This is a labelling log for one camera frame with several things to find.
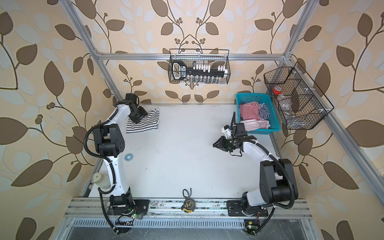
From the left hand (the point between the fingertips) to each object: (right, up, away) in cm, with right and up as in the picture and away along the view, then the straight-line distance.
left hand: (144, 114), depth 102 cm
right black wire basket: (+89, +6, -26) cm, 93 cm away
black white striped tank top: (+3, -6, +4) cm, 7 cm away
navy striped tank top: (+85, +1, +6) cm, 85 cm away
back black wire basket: (+54, +21, -11) cm, 59 cm away
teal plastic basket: (+88, -5, -3) cm, 88 cm away
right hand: (+47, -20, -15) cm, 53 cm away
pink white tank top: (+71, -7, -8) cm, 71 cm away
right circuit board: (+62, -55, -31) cm, 89 cm away
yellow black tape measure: (+33, -46, -29) cm, 63 cm away
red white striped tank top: (+74, +2, +4) cm, 74 cm away
